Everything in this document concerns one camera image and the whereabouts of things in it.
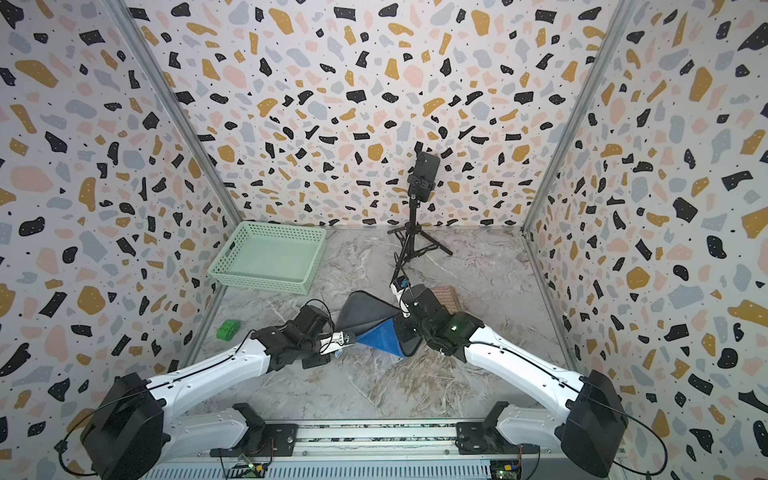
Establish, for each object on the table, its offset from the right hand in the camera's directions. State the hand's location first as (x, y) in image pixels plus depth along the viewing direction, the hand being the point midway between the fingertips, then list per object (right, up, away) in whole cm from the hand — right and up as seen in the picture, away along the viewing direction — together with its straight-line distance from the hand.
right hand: (397, 316), depth 79 cm
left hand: (-20, -8, +7) cm, 22 cm away
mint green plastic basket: (-44, +15, +32) cm, 57 cm away
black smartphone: (+9, +44, +13) cm, 46 cm away
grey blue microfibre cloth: (-7, -3, +8) cm, 11 cm away
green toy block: (-52, -7, +11) cm, 53 cm away
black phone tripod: (+7, +21, +28) cm, 35 cm away
